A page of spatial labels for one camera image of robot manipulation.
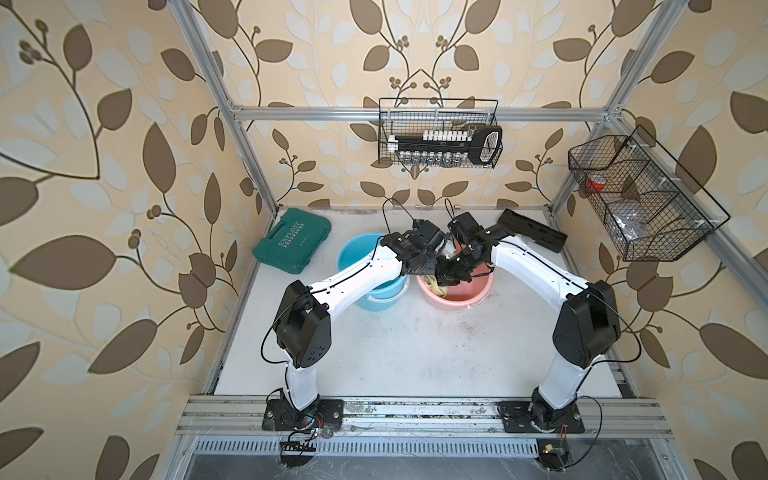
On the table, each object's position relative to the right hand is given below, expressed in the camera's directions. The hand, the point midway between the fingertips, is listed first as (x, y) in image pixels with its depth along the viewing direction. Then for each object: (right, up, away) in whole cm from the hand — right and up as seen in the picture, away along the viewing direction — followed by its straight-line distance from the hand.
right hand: (431, 283), depth 84 cm
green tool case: (-46, +11, +21) cm, 52 cm away
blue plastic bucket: (-14, -3, -4) cm, 15 cm away
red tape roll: (+45, +28, -3) cm, 53 cm away
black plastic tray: (+42, +16, +28) cm, 53 cm away
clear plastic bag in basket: (+48, +16, -11) cm, 52 cm away
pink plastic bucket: (+7, -3, -6) cm, 10 cm away
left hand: (-2, +6, +1) cm, 7 cm away
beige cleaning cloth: (0, +1, -5) cm, 5 cm away
